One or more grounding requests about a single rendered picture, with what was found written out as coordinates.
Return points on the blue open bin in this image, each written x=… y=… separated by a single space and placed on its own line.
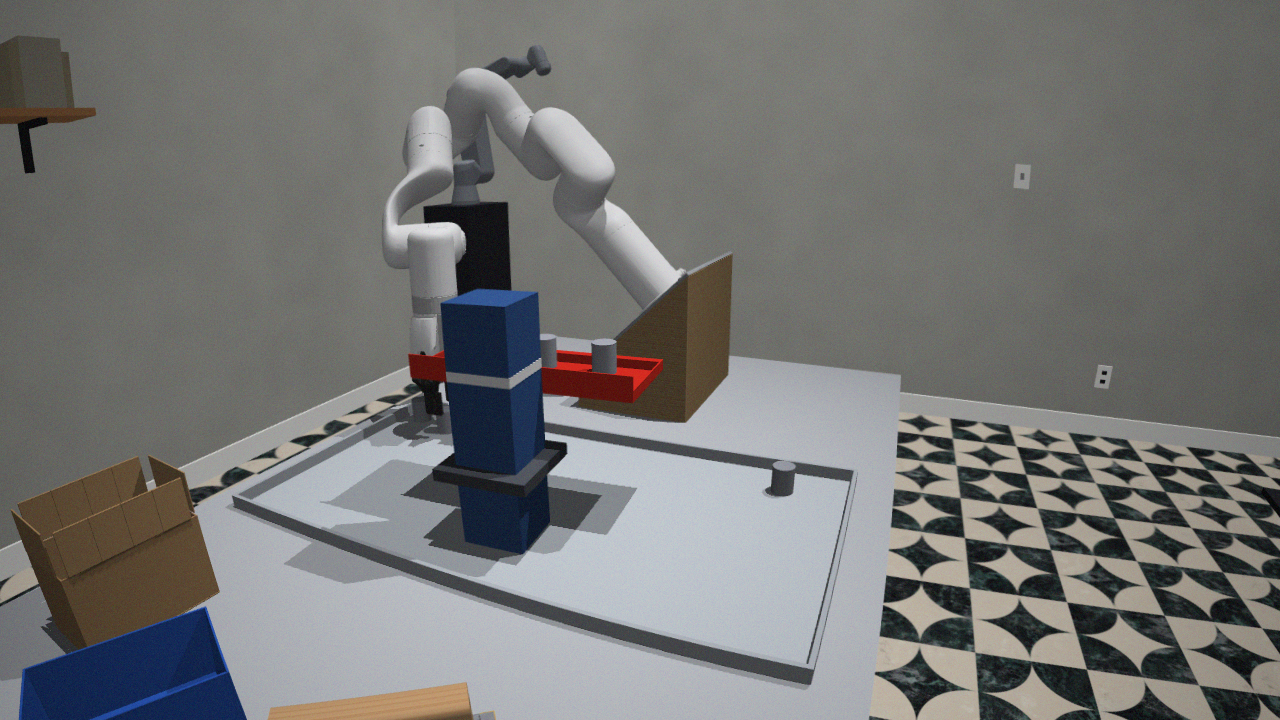
x=117 y=675

